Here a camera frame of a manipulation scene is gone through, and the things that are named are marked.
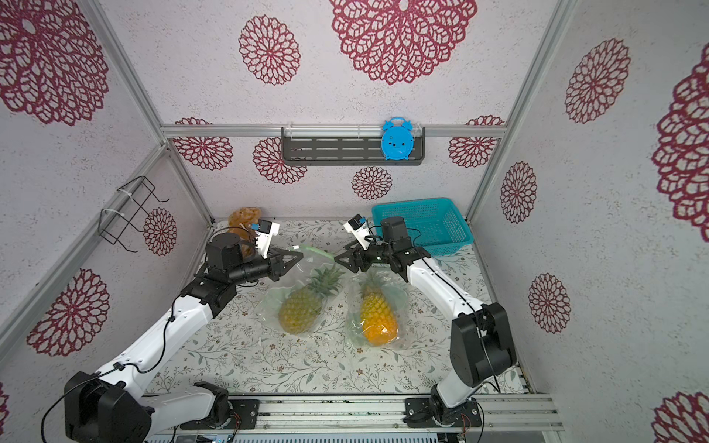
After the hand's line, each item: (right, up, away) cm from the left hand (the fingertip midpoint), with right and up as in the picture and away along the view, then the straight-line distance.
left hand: (301, 257), depth 73 cm
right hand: (+10, +2, +7) cm, 13 cm away
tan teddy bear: (-30, +12, +33) cm, 47 cm away
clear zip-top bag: (+29, -14, +15) cm, 35 cm away
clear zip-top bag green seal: (-12, -13, +10) cm, 20 cm away
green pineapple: (-2, -15, +8) cm, 18 cm away
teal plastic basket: (+50, +11, +45) cm, 68 cm away
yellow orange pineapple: (+21, -19, +7) cm, 29 cm away
